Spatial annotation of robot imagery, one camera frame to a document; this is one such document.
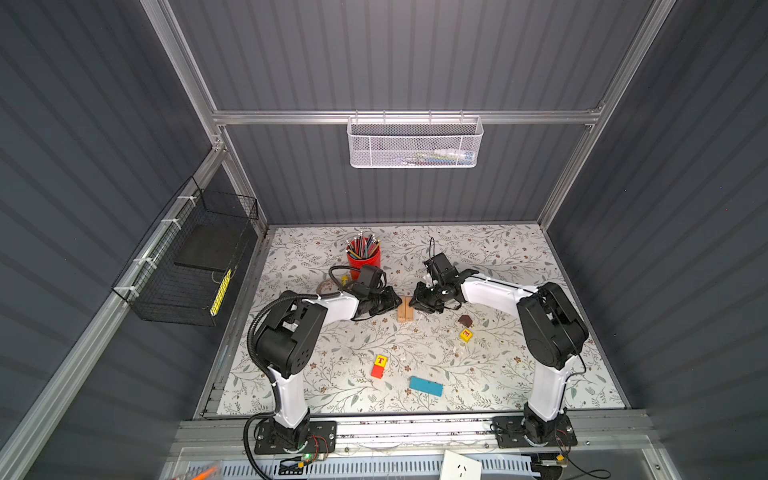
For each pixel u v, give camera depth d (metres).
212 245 0.76
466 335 0.89
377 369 0.84
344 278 1.04
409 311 0.94
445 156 0.92
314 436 0.72
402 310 0.94
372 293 0.81
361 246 0.96
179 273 0.71
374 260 0.94
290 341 0.50
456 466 0.67
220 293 0.69
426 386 0.82
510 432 0.73
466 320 0.94
